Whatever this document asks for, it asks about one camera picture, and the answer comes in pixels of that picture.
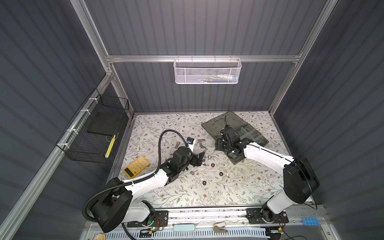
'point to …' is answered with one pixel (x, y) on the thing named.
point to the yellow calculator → (136, 167)
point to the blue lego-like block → (310, 221)
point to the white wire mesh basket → (207, 70)
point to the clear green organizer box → (248, 134)
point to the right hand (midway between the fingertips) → (220, 144)
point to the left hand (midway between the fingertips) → (196, 149)
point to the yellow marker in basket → (110, 146)
